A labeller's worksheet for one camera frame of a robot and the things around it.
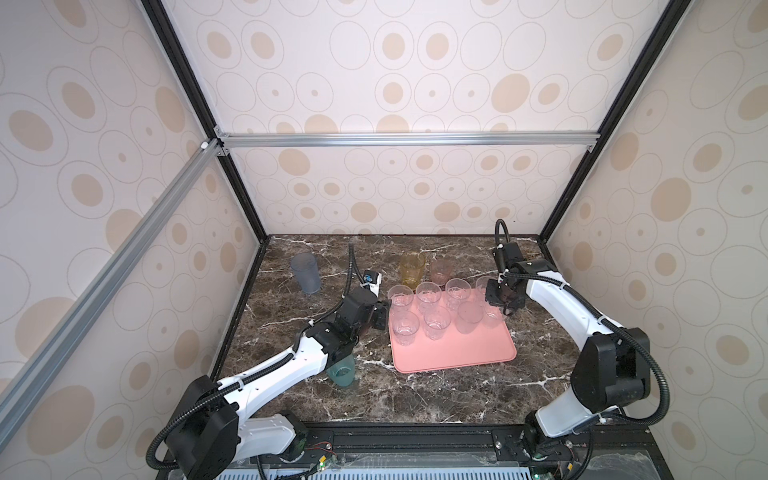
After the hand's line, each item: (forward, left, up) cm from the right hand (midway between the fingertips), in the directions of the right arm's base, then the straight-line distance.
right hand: (496, 298), depth 89 cm
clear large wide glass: (-2, +17, -9) cm, 20 cm away
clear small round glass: (-1, +7, -7) cm, 9 cm away
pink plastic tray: (-10, +12, -14) cm, 21 cm away
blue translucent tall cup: (+14, +59, -3) cm, 61 cm away
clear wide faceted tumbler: (-5, +27, -8) cm, 29 cm away
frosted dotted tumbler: (-1, -1, -9) cm, 9 cm away
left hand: (-5, +31, +8) cm, 32 cm away
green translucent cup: (-18, +45, -10) cm, 50 cm away
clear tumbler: (+6, +28, -8) cm, 30 cm away
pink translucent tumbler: (+17, +13, -8) cm, 23 cm away
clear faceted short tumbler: (+7, +10, -6) cm, 13 cm away
